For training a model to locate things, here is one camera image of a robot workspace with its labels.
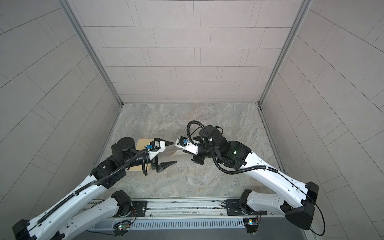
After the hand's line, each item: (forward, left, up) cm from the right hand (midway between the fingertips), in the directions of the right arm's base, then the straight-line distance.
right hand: (184, 150), depth 64 cm
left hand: (-2, +4, +2) cm, 4 cm away
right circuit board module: (-25, -28, -27) cm, 47 cm away
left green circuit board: (-23, +29, -22) cm, 43 cm away
